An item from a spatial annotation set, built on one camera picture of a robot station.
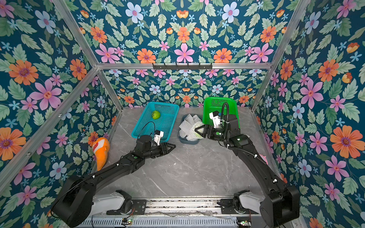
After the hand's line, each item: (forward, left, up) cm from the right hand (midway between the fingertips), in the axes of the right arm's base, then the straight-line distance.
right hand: (202, 128), depth 74 cm
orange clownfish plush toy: (-2, +64, -18) cm, 66 cm away
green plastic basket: (+44, -11, -23) cm, 50 cm away
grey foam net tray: (+8, +12, -24) cm, 28 cm away
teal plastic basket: (+19, +41, -22) cm, 50 cm away
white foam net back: (+18, +11, -21) cm, 29 cm away
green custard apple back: (+27, +35, -20) cm, 49 cm away
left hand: (-5, +14, -12) cm, 19 cm away
